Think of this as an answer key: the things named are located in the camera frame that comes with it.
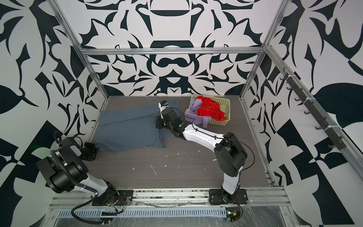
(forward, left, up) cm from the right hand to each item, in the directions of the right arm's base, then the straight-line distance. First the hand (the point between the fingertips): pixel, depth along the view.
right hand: (156, 117), depth 83 cm
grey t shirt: (+7, +21, -21) cm, 31 cm away
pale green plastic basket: (+24, -49, -18) cm, 57 cm away
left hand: (-9, +38, -16) cm, 43 cm away
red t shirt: (+15, -34, -10) cm, 38 cm away
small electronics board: (-45, -40, -22) cm, 64 cm away
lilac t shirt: (+11, -21, -13) cm, 27 cm away
